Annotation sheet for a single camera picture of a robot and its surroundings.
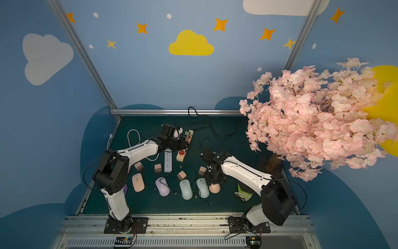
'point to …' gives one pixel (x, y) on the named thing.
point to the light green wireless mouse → (187, 193)
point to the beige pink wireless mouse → (138, 182)
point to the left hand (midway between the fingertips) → (190, 143)
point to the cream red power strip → (181, 154)
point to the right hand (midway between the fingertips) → (213, 180)
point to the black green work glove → (244, 192)
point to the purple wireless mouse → (162, 186)
